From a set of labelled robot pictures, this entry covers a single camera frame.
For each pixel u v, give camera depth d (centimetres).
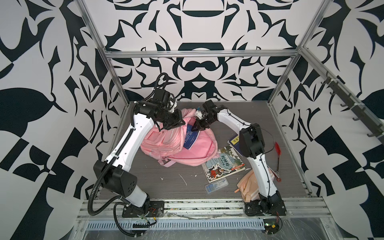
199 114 93
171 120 65
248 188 79
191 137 94
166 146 80
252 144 62
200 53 98
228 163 89
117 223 69
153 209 72
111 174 40
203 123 88
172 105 63
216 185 81
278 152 92
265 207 65
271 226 71
